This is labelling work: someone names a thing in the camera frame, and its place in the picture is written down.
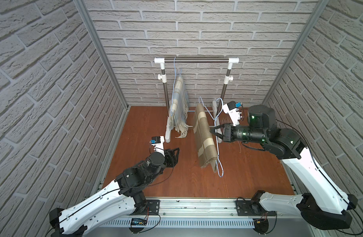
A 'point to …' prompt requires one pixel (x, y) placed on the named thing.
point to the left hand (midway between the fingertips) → (175, 146)
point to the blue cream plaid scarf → (179, 107)
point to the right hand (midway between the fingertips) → (208, 133)
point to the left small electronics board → (137, 224)
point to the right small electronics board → (261, 225)
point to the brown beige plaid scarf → (204, 137)
